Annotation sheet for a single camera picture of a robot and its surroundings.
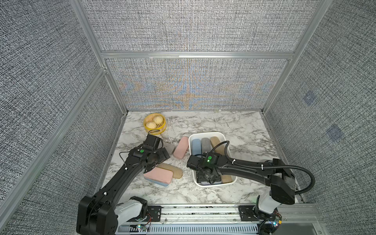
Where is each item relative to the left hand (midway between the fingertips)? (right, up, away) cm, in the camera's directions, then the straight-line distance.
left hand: (165, 157), depth 82 cm
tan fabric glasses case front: (+34, -12, 0) cm, 36 cm away
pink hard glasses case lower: (-3, -10, 0) cm, 10 cm away
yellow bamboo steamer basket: (-7, +15, +23) cm, 29 cm away
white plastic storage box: (+21, +11, +16) cm, 29 cm away
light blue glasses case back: (+18, +4, +13) cm, 23 cm away
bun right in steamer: (-9, +21, +25) cm, 34 cm away
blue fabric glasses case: (+22, -14, -2) cm, 26 cm away
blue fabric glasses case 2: (-4, -14, 0) cm, 15 cm away
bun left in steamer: (-13, +18, +22) cm, 31 cm away
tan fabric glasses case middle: (+7, -10, +3) cm, 12 cm away
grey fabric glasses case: (+25, +5, +14) cm, 29 cm away
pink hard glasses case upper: (+9, +3, +14) cm, 16 cm away
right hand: (+21, -9, -4) cm, 24 cm away
